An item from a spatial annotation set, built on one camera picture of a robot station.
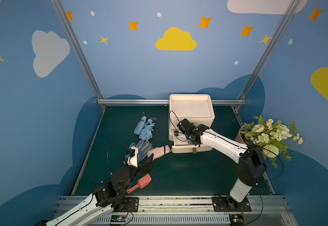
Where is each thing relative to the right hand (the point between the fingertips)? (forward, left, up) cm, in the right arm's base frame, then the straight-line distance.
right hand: (198, 129), depth 88 cm
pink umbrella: (-11, +25, -12) cm, 30 cm away
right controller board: (-44, -19, -18) cm, 52 cm away
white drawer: (-12, +12, -2) cm, 17 cm away
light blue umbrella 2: (+2, +35, -10) cm, 36 cm away
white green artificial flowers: (-12, -32, +15) cm, 37 cm away
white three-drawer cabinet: (+11, +1, +8) cm, 13 cm away
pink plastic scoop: (-31, +33, -13) cm, 47 cm away
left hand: (-20, +30, +6) cm, 37 cm away
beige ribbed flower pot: (-4, -24, -1) cm, 24 cm away
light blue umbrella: (+10, +41, -12) cm, 44 cm away
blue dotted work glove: (-6, +37, -16) cm, 40 cm away
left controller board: (-48, +43, -16) cm, 66 cm away
